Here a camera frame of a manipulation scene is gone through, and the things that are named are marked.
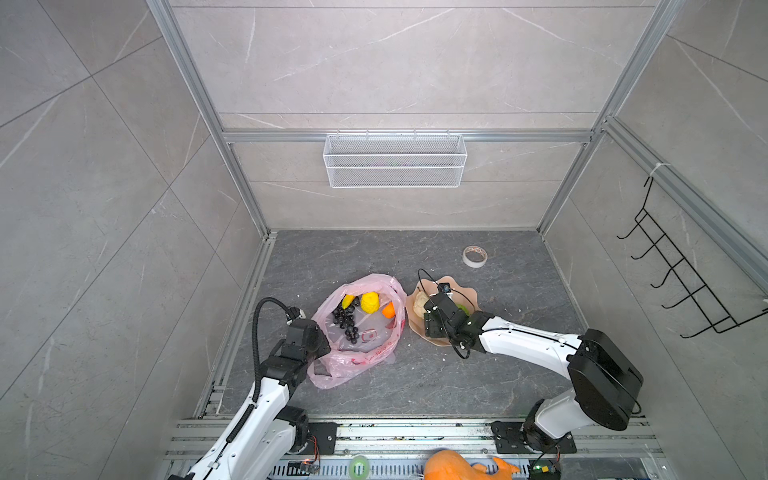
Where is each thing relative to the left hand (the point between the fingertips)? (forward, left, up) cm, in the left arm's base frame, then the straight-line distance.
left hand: (319, 330), depth 84 cm
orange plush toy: (-33, -33, +1) cm, 47 cm away
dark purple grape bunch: (+6, -7, -5) cm, 10 cm away
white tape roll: (+35, -55, -7) cm, 66 cm away
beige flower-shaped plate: (+12, -45, -4) cm, 47 cm away
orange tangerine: (+7, -21, -3) cm, 22 cm away
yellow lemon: (+10, -15, -3) cm, 18 cm away
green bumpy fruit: (+9, -45, -6) cm, 46 cm away
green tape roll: (-32, -12, -7) cm, 35 cm away
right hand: (+4, -35, -1) cm, 35 cm away
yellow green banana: (+9, -8, +2) cm, 12 cm away
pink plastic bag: (+1, -17, -8) cm, 19 cm away
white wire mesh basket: (+51, -23, +22) cm, 61 cm away
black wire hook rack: (-12, -87, +26) cm, 92 cm away
